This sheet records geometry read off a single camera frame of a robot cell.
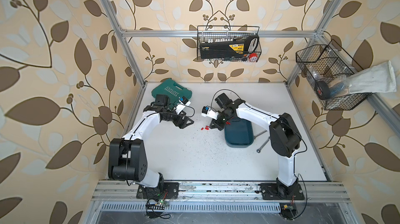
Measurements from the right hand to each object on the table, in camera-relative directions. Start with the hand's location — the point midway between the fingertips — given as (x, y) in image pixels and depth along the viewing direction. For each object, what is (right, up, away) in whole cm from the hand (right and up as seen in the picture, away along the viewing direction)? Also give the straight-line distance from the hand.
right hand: (212, 125), depth 91 cm
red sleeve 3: (-2, -3, +4) cm, 6 cm away
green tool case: (-27, +21, +19) cm, 39 cm away
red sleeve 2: (-3, -2, +5) cm, 6 cm away
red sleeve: (-6, -3, +6) cm, 9 cm away
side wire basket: (+60, +32, -10) cm, 68 cm away
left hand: (-13, +5, -5) cm, 15 cm away
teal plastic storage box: (+17, -6, +1) cm, 18 cm away
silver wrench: (+26, -14, -4) cm, 30 cm away
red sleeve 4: (+10, 0, +7) cm, 12 cm away
